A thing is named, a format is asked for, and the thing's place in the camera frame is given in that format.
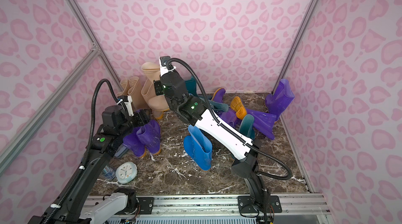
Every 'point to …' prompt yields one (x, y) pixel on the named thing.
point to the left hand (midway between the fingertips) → (145, 109)
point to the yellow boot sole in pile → (237, 106)
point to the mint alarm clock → (126, 172)
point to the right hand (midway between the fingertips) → (160, 73)
